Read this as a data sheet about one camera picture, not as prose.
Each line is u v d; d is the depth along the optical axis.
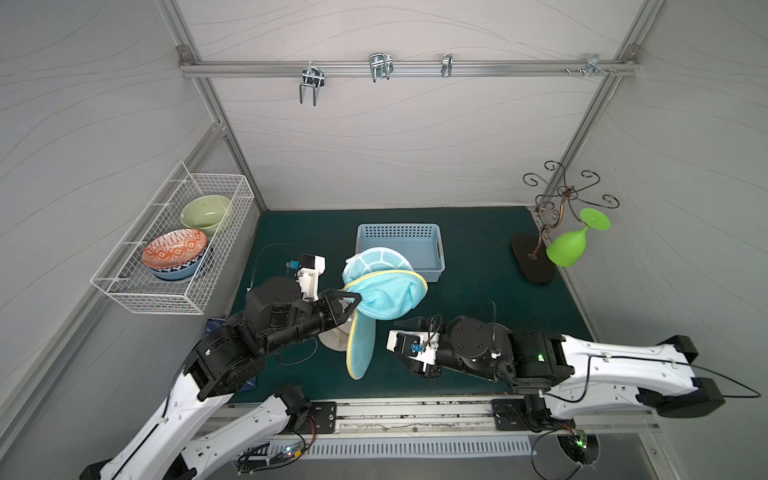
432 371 0.48
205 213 0.73
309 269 0.54
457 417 0.75
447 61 0.72
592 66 0.77
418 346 0.45
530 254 1.04
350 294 0.58
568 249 0.82
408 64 0.80
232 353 0.39
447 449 0.70
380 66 0.75
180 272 0.57
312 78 0.78
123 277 0.56
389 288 0.58
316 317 0.50
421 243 1.08
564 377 0.41
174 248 0.64
